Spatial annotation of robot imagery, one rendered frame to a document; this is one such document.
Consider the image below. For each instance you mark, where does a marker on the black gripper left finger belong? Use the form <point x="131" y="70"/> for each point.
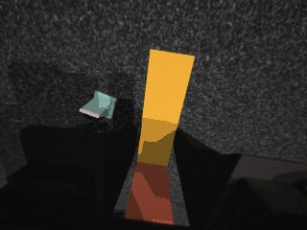
<point x="109" y="156"/>

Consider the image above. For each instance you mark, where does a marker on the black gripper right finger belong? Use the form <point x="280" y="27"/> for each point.
<point x="207" y="177"/>

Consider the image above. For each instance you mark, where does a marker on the pale teal wedge on base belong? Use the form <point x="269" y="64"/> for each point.
<point x="102" y="104"/>

